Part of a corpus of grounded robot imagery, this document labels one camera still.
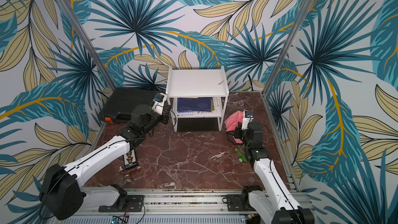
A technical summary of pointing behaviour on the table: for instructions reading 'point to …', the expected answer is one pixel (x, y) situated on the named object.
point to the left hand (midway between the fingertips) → (169, 105)
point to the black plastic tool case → (119, 102)
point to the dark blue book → (195, 104)
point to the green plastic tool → (241, 156)
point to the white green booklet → (216, 104)
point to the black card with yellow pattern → (130, 159)
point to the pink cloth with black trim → (231, 123)
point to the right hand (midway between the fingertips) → (241, 122)
